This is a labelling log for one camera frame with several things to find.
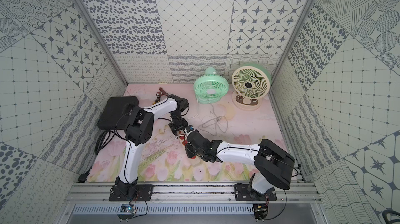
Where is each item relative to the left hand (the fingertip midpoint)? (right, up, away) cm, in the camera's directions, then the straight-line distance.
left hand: (183, 134), depth 94 cm
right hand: (+4, -4, -11) cm, 12 cm away
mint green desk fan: (+16, +29, -3) cm, 33 cm away
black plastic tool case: (-42, +12, +1) cm, 44 cm away
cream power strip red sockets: (0, -1, -4) cm, 4 cm away
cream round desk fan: (+40, +31, -5) cm, 51 cm away
